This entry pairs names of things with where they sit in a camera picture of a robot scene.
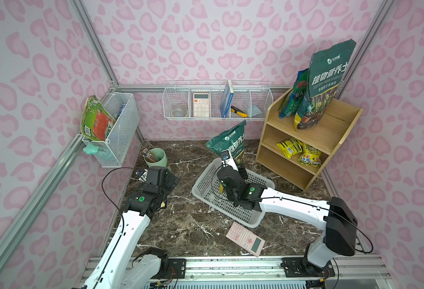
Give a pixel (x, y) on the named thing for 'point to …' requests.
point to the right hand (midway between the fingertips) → (232, 161)
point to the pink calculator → (246, 239)
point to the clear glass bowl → (179, 112)
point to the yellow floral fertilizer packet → (311, 156)
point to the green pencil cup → (156, 158)
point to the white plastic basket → (206, 188)
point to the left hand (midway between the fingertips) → (168, 179)
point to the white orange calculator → (201, 105)
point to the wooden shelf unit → (295, 155)
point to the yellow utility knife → (238, 112)
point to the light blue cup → (255, 110)
